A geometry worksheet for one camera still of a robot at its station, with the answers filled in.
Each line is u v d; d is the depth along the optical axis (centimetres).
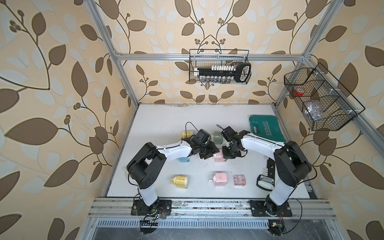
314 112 70
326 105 73
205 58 91
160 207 74
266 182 82
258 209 74
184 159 87
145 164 51
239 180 83
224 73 85
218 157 86
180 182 75
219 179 77
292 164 47
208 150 78
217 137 93
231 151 78
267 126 101
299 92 81
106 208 77
